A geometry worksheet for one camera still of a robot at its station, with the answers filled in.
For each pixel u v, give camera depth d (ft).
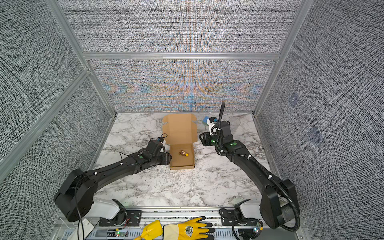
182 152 3.11
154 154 2.24
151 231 2.26
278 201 1.32
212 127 2.36
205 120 3.70
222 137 2.02
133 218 2.40
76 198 1.41
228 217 2.39
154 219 2.45
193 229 2.24
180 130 3.30
